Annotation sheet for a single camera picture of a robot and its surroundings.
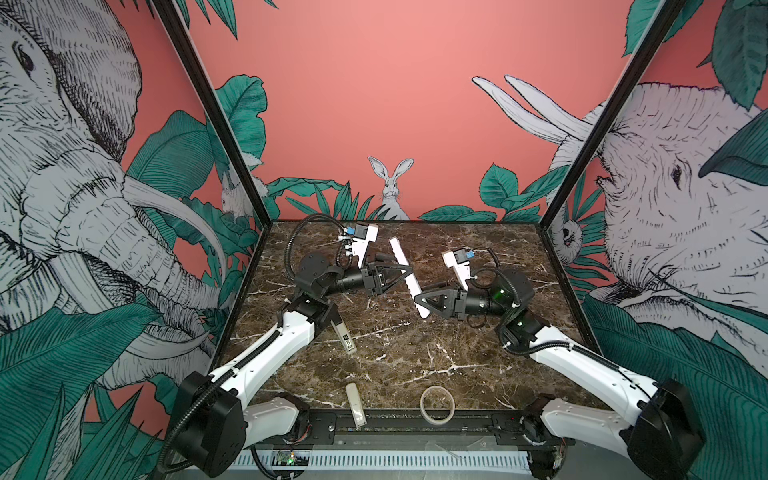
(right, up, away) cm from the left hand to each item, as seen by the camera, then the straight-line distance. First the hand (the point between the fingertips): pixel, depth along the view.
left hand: (408, 269), depth 60 cm
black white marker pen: (-17, -22, +26) cm, 38 cm away
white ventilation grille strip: (-3, -47, +10) cm, 48 cm away
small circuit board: (-28, -46, +10) cm, 55 cm away
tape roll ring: (+12, -38, +16) cm, 43 cm away
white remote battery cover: (-13, -36, +15) cm, 41 cm away
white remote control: (0, -2, 0) cm, 2 cm away
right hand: (+2, -7, 0) cm, 7 cm away
